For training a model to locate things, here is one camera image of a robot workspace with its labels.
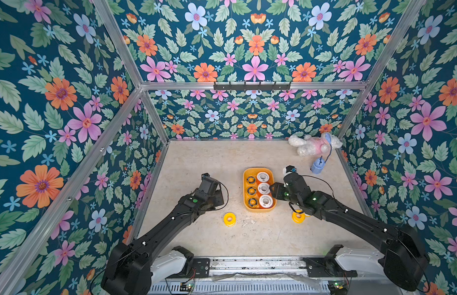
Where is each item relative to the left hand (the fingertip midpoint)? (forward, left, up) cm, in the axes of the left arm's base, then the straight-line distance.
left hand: (221, 195), depth 84 cm
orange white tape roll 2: (+5, -21, -6) cm, 23 cm away
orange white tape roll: (+12, -22, -6) cm, 26 cm away
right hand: (0, -23, +4) cm, 24 cm away
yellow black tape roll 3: (-1, -15, -9) cm, 18 cm away
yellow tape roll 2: (-11, -36, -9) cm, 38 cm away
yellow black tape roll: (+12, -15, -8) cm, 21 cm away
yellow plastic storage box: (+1, -18, -7) cm, 19 cm away
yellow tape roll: (-8, -3, -9) cm, 13 cm away
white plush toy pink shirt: (+27, -51, -1) cm, 58 cm away
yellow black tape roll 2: (+6, -15, -9) cm, 18 cm away
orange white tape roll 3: (-2, -21, -6) cm, 22 cm away
